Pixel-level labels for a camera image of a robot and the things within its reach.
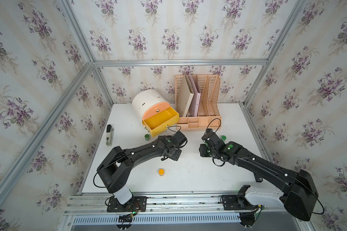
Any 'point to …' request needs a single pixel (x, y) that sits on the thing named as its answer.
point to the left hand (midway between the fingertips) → (176, 155)
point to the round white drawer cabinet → (142, 99)
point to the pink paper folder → (194, 111)
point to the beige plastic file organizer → (209, 112)
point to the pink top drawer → (155, 108)
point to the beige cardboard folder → (184, 95)
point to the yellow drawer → (161, 121)
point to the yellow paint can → (161, 172)
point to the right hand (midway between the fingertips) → (203, 149)
